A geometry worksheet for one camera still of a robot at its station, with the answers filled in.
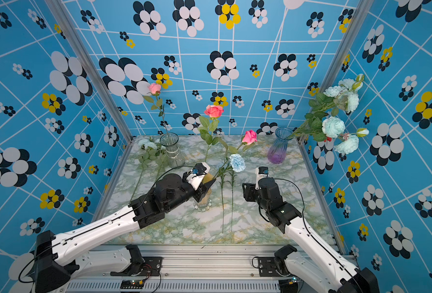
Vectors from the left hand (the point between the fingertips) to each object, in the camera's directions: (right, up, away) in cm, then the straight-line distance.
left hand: (212, 173), depth 68 cm
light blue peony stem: (-31, +4, +36) cm, 48 cm away
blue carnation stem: (+9, -9, +29) cm, 32 cm away
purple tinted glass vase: (+36, +9, +37) cm, 52 cm away
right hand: (+16, -6, +12) cm, 21 cm away
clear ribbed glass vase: (-23, +7, +30) cm, 38 cm away
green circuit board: (-32, -45, +4) cm, 56 cm away
